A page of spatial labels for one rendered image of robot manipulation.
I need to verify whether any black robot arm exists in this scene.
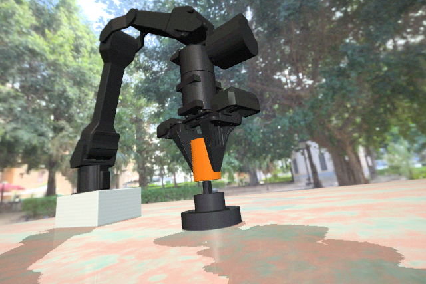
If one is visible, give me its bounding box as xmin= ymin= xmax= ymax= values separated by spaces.
xmin=70 ymin=5 xmax=258 ymax=195

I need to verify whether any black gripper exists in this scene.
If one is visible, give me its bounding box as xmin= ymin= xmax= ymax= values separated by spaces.
xmin=157 ymin=71 xmax=260 ymax=172

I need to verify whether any orange knob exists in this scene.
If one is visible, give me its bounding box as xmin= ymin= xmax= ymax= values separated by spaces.
xmin=191 ymin=138 xmax=221 ymax=182

